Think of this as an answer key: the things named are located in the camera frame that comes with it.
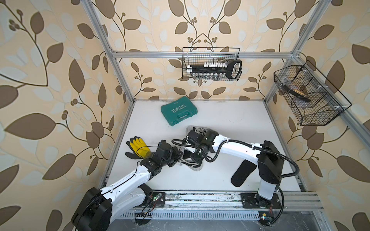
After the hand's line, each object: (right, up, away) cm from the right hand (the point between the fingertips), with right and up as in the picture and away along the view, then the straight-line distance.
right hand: (195, 158), depth 82 cm
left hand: (-7, +4, 0) cm, 8 cm away
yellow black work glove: (-35, +3, +9) cm, 36 cm away
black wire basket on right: (+61, +33, -9) cm, 70 cm away
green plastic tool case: (-11, +28, +26) cm, 40 cm away
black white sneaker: (+5, +15, +11) cm, 19 cm away
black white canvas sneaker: (-4, 0, -3) cm, 5 cm away
